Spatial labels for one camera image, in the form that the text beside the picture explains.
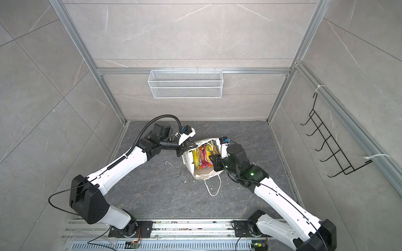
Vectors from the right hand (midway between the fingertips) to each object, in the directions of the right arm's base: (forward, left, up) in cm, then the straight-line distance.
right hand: (210, 155), depth 74 cm
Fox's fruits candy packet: (+3, +3, -12) cm, 13 cm away
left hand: (+5, +7, +4) cm, 9 cm away
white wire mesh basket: (+51, +14, +8) cm, 53 cm away
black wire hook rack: (-6, -53, +8) cm, 54 cm away
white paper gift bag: (-5, +4, -10) cm, 12 cm away
